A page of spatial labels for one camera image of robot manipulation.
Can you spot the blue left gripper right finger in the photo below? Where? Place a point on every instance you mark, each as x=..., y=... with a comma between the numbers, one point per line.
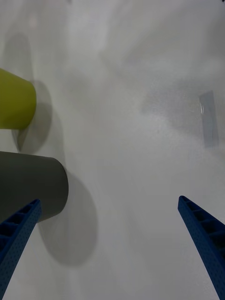
x=206, y=241

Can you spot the yellow-green plastic waste bin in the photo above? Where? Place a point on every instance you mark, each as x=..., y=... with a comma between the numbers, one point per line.
x=14, y=100

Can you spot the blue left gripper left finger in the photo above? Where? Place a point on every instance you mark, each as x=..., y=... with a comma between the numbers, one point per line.
x=16, y=241

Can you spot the grey plastic waste bin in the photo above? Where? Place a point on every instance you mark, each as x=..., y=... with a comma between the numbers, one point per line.
x=30, y=185

